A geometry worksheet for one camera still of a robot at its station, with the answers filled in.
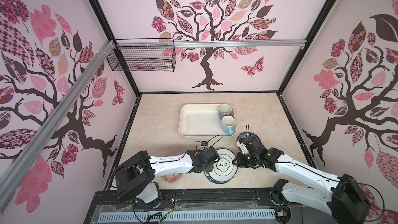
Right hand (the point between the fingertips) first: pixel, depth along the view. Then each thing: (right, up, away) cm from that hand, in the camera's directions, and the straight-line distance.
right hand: (232, 161), depth 81 cm
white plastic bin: (-16, +20, +23) cm, 34 cm away
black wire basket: (-53, +62, +14) cm, 82 cm away
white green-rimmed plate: (-4, -5, -1) cm, 7 cm away
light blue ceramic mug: (0, +18, +10) cm, 21 cm away
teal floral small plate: (+13, +12, +14) cm, 23 cm away
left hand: (-13, -4, +3) cm, 14 cm away
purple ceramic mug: (0, +27, +24) cm, 36 cm away
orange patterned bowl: (-31, -7, -4) cm, 32 cm away
